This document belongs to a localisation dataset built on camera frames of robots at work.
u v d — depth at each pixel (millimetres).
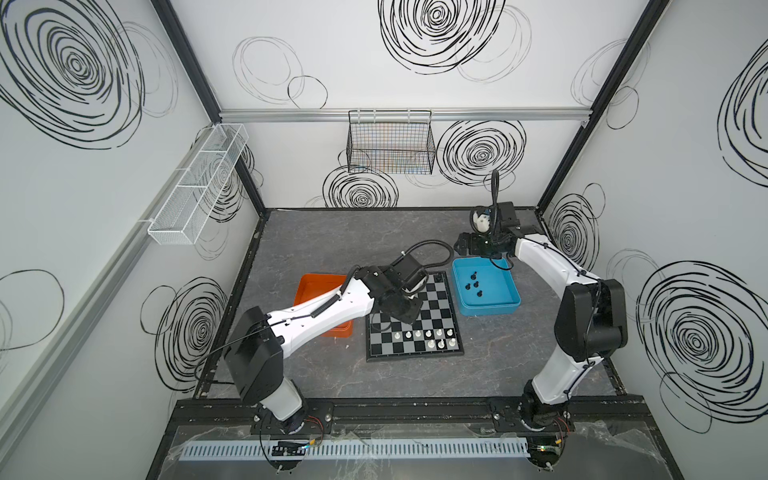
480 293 962
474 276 993
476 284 984
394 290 563
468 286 965
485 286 991
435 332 863
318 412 756
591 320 475
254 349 415
